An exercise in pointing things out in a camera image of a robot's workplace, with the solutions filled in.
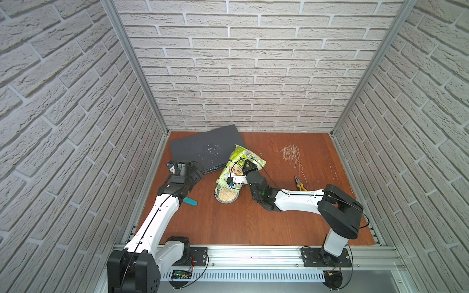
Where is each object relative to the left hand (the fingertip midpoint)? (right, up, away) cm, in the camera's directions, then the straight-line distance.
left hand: (192, 170), depth 83 cm
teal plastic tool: (-2, -16, +5) cm, 17 cm away
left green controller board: (-1, -40, -12) cm, 42 cm away
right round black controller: (+59, -41, -14) cm, 73 cm away
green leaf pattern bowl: (+16, -13, +4) cm, 20 cm away
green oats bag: (+19, -1, -4) cm, 19 cm away
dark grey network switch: (+5, +10, +22) cm, 25 cm away
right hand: (+25, +5, -2) cm, 26 cm away
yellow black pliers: (+54, -9, +10) cm, 56 cm away
